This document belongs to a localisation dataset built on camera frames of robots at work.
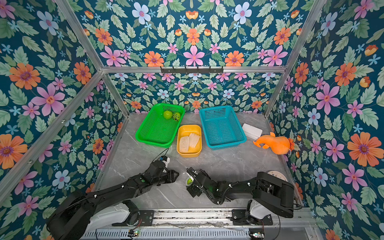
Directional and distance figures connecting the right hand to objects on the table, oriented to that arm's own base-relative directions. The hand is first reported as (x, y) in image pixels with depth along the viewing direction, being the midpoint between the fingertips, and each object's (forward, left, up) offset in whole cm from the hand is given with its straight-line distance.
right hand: (194, 178), depth 84 cm
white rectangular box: (+33, -38, +2) cm, 50 cm away
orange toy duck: (+21, -52, +4) cm, 57 cm away
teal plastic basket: (+41, -18, -2) cm, 44 cm away
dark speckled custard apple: (+45, +17, +4) cm, 48 cm away
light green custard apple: (+46, +24, +5) cm, 52 cm away
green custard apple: (-4, +2, +4) cm, 6 cm away
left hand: (+2, +9, +1) cm, 9 cm away
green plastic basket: (+39, +29, -1) cm, 49 cm away
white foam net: (+20, +8, +5) cm, 22 cm away
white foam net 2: (+27, +3, 0) cm, 28 cm away
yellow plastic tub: (+33, +9, +2) cm, 35 cm away
